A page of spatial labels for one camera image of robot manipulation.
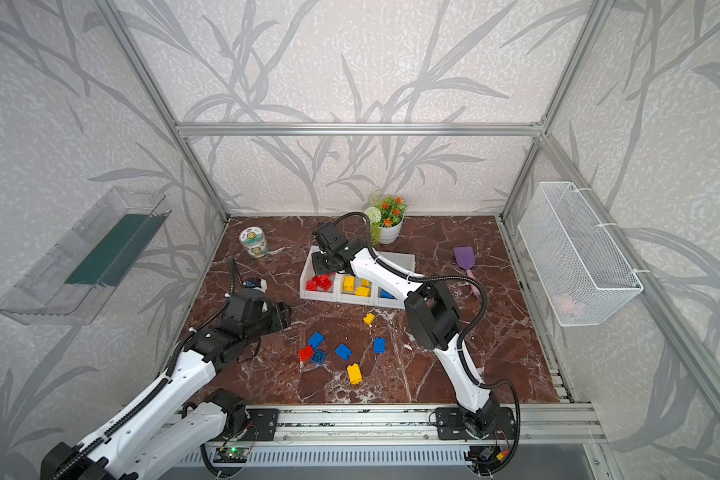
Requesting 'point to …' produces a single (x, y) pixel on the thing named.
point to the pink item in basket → (566, 304)
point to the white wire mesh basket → (585, 275)
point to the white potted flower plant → (386, 219)
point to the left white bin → (308, 271)
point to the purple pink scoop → (465, 258)
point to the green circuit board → (237, 453)
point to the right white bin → (384, 298)
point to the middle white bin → (354, 290)
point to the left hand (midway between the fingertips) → (288, 302)
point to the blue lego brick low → (318, 357)
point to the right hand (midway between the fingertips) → (320, 253)
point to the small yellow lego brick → (368, 319)
